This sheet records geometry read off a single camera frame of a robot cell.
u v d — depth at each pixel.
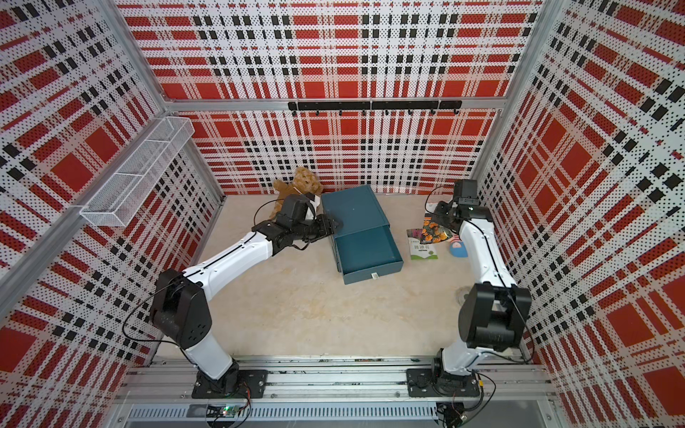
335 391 0.73
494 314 0.44
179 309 0.45
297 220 0.68
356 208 0.88
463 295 0.86
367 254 0.83
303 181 1.11
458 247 0.97
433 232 0.87
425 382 0.72
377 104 0.88
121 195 0.70
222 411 0.69
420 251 1.03
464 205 0.60
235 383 0.69
